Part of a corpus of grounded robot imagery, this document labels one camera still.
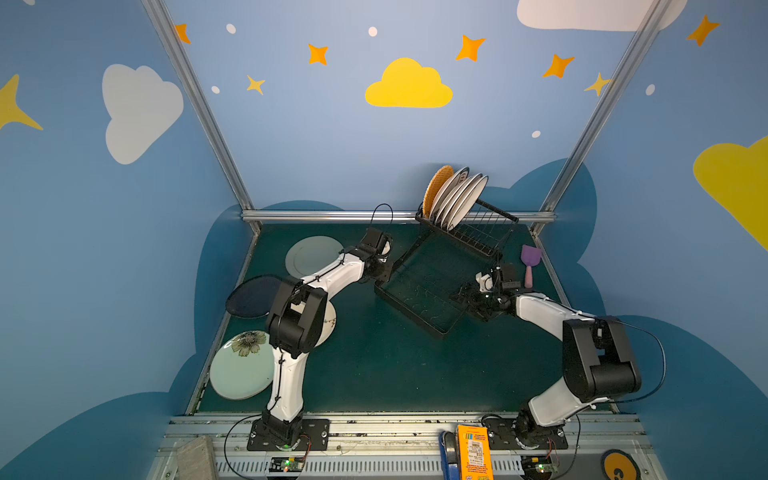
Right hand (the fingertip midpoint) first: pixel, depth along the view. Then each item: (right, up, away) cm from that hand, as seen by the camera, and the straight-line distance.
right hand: (459, 298), depth 94 cm
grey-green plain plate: (-53, +15, +20) cm, 59 cm away
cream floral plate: (-41, -8, 0) cm, 42 cm away
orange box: (-2, -33, -25) cm, 41 cm away
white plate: (+4, +31, +4) cm, 32 cm away
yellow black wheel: (+34, -38, -22) cm, 55 cm away
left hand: (-22, +9, +5) cm, 25 cm away
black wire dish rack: (-4, +11, +20) cm, 23 cm away
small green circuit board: (-48, -37, -22) cm, 64 cm away
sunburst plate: (-4, +31, -12) cm, 33 cm away
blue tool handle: (-8, -33, -25) cm, 42 cm away
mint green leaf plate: (-65, -19, -8) cm, 68 cm away
